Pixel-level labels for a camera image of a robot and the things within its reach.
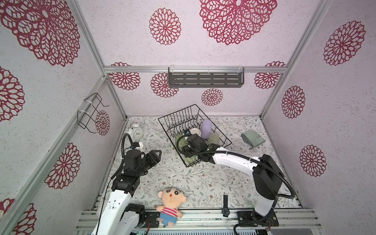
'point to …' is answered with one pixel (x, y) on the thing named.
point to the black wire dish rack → (180, 125)
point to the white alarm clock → (136, 132)
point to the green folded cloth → (253, 138)
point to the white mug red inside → (196, 130)
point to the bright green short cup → (182, 142)
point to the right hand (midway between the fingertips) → (187, 143)
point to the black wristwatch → (225, 211)
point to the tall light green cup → (189, 160)
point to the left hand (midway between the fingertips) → (158, 155)
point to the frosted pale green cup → (214, 139)
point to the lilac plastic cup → (206, 129)
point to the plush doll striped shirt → (172, 198)
